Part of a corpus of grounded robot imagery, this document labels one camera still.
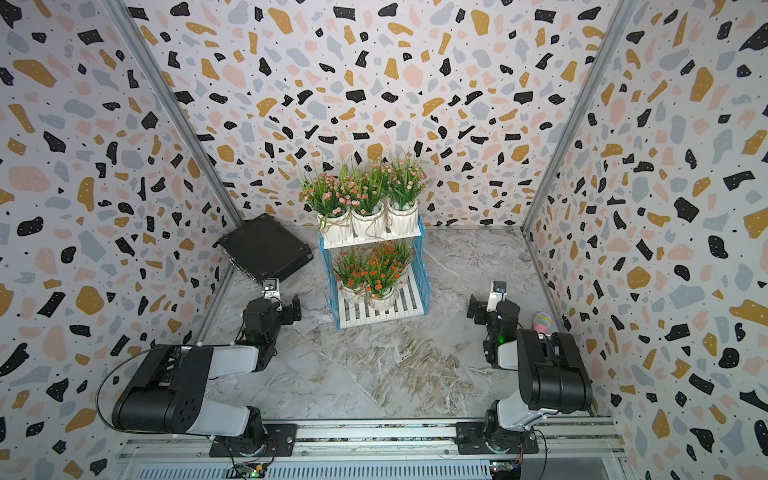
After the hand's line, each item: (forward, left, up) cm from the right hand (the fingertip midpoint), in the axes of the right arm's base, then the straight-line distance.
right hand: (491, 296), depth 94 cm
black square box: (+19, +78, +1) cm, 80 cm away
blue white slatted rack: (+3, +25, -5) cm, 25 cm away
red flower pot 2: (-4, +34, +5) cm, 34 cm away
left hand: (-3, +65, +3) cm, 65 cm away
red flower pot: (+1, +43, +11) cm, 44 cm away
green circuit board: (-46, +63, -6) cm, 78 cm away
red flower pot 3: (+6, +30, +11) cm, 32 cm away
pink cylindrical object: (-6, -16, -4) cm, 17 cm away
